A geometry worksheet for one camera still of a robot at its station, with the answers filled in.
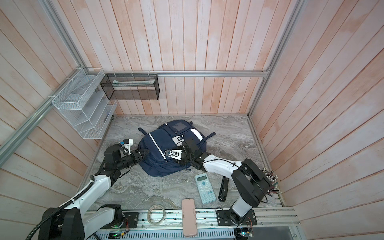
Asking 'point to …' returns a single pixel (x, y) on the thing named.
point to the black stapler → (223, 192)
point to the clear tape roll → (148, 214)
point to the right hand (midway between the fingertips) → (175, 150)
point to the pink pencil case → (189, 217)
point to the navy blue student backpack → (169, 136)
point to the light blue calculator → (206, 193)
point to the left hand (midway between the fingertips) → (148, 154)
